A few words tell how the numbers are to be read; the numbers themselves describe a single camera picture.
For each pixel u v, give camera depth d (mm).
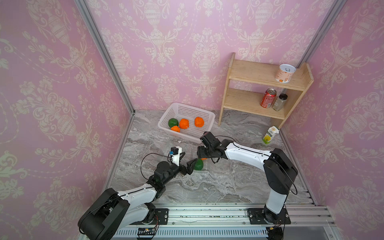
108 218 417
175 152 701
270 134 948
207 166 911
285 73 713
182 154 836
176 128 1036
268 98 874
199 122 1060
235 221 732
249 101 975
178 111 1151
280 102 869
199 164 874
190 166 718
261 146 1015
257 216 729
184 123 1060
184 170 729
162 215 743
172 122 1060
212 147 677
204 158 810
